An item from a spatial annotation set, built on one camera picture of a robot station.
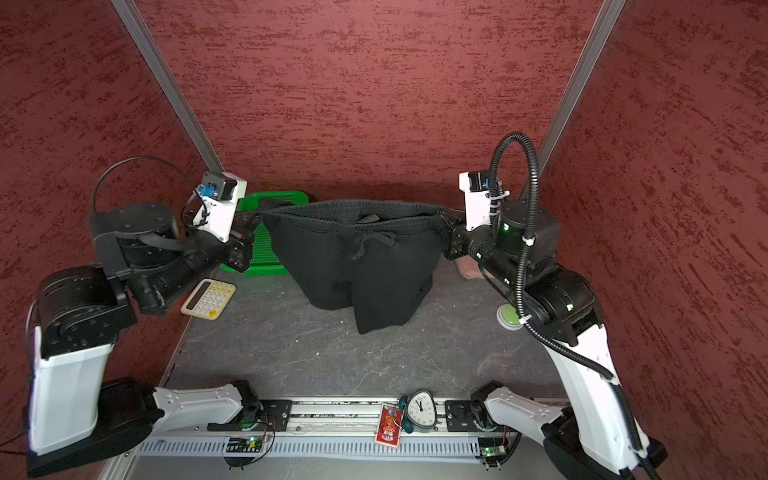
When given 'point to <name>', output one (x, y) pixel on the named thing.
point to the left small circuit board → (246, 444)
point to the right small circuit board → (492, 446)
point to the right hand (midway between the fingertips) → (440, 218)
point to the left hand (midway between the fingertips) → (256, 221)
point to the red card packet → (389, 425)
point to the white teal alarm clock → (419, 411)
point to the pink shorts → (469, 268)
